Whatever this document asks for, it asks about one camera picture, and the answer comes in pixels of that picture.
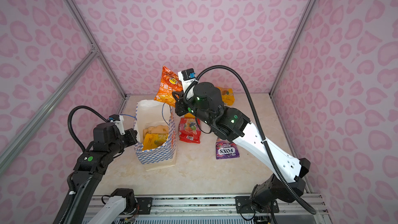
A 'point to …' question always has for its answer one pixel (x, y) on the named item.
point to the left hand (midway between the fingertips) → (137, 129)
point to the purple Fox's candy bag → (226, 149)
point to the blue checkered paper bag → (155, 112)
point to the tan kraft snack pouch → (157, 132)
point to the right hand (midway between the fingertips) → (171, 92)
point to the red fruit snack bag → (189, 130)
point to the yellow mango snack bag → (152, 140)
